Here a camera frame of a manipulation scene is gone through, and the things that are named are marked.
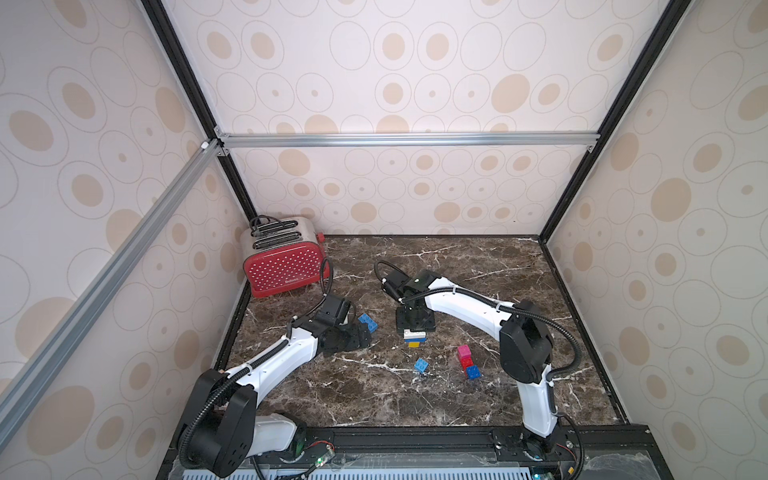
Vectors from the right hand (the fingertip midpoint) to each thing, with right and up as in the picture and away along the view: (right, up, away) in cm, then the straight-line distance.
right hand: (418, 327), depth 89 cm
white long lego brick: (-3, -1, -4) cm, 5 cm away
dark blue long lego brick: (-1, -4, +2) cm, 5 cm away
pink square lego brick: (+13, -6, -2) cm, 15 cm away
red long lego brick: (+14, -9, -3) cm, 17 cm away
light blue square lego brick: (-14, -1, +5) cm, 15 cm away
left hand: (-15, -3, -4) cm, 16 cm away
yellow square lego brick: (-1, -5, +1) cm, 6 cm away
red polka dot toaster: (-42, +22, +3) cm, 47 cm away
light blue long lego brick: (+1, -10, -4) cm, 11 cm away
